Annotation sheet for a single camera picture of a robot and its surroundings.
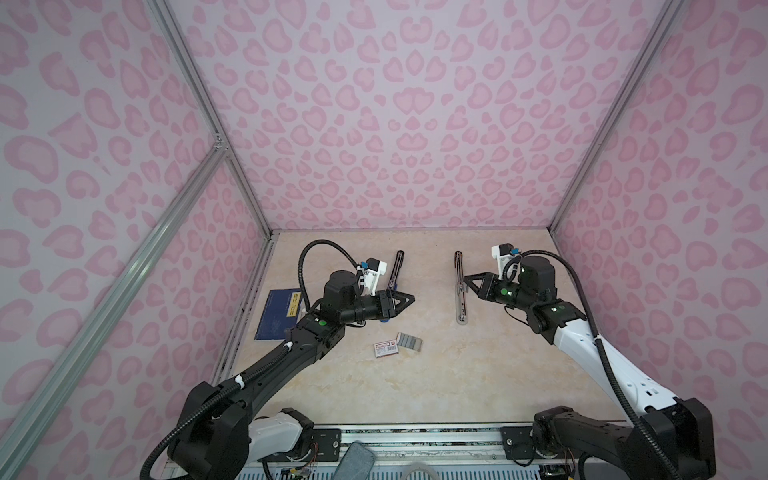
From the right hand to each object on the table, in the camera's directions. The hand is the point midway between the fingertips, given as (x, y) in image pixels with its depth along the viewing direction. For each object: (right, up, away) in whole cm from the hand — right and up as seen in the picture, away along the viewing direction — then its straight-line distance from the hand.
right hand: (469, 278), depth 78 cm
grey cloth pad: (-28, -42, -9) cm, 51 cm away
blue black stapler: (-20, -5, +24) cm, 31 cm away
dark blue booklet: (-55, -12, +15) cm, 59 cm away
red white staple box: (-21, -22, +11) cm, 32 cm away
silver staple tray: (-15, -20, +12) cm, 28 cm away
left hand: (-15, -5, -5) cm, 16 cm away
